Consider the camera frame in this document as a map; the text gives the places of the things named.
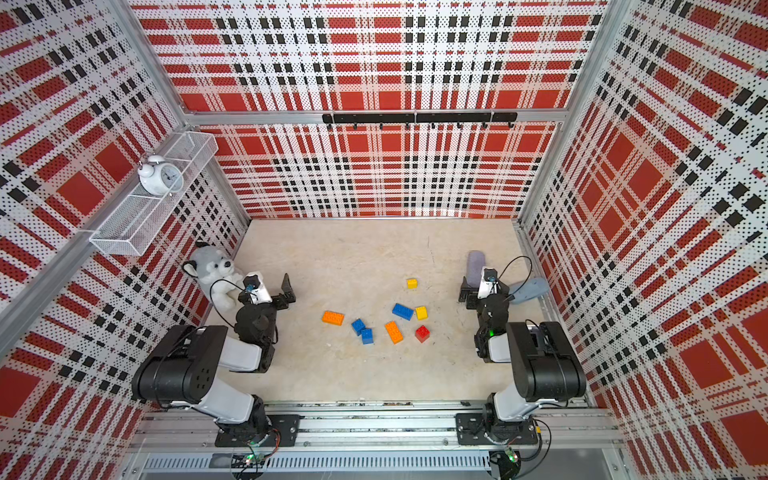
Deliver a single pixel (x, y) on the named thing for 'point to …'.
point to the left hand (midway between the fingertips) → (277, 276)
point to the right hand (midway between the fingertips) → (483, 277)
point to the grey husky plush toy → (214, 270)
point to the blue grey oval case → (528, 290)
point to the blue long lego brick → (403, 311)
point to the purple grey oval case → (476, 260)
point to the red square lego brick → (422, 333)
